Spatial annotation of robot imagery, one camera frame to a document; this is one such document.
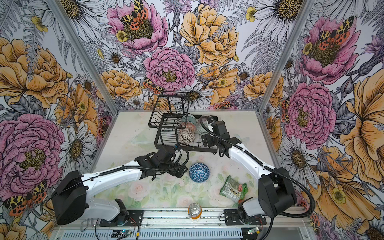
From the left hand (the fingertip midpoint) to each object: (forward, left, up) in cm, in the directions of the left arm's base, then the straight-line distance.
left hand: (178, 169), depth 82 cm
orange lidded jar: (-20, -9, +2) cm, 22 cm away
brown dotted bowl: (+26, -3, -5) cm, 27 cm away
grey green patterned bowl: (+31, -13, -4) cm, 34 cm away
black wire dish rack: (+20, +1, +13) cm, 24 cm away
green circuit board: (-27, +26, -10) cm, 39 cm away
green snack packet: (-9, -29, -4) cm, 31 cm away
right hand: (+16, -19, +7) cm, 25 cm away
